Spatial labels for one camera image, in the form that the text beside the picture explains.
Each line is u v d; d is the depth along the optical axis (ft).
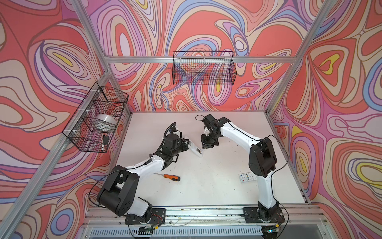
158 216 2.39
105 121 2.29
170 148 2.21
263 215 2.13
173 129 2.60
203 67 3.15
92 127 2.39
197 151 3.02
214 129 2.26
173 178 2.76
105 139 2.43
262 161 1.74
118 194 1.40
